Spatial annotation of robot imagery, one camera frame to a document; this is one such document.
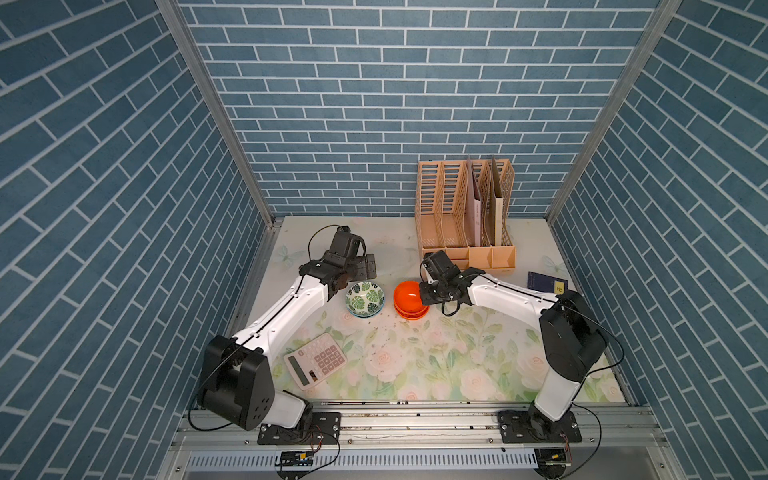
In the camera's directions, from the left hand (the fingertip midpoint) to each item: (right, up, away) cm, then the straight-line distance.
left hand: (366, 264), depth 86 cm
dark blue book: (+62, -8, +17) cm, 64 cm away
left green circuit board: (-16, -46, -14) cm, 51 cm away
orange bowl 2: (+12, -6, +5) cm, 15 cm away
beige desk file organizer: (+33, +18, +19) cm, 42 cm away
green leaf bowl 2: (-2, -12, +10) cm, 16 cm away
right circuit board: (+46, -46, -15) cm, 67 cm away
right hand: (+17, -10, +6) cm, 21 cm away
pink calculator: (-14, -27, -3) cm, 30 cm away
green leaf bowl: (-2, -12, +10) cm, 16 cm away
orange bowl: (+13, -12, +4) cm, 18 cm away
